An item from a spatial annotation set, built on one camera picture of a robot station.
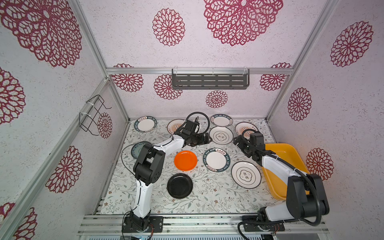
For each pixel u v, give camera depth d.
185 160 0.99
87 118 0.75
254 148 0.68
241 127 1.16
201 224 0.76
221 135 1.10
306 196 0.44
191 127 0.78
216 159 0.97
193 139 0.83
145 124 1.18
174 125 1.17
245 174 0.90
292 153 0.95
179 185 0.85
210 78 0.95
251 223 0.72
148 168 0.53
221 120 1.21
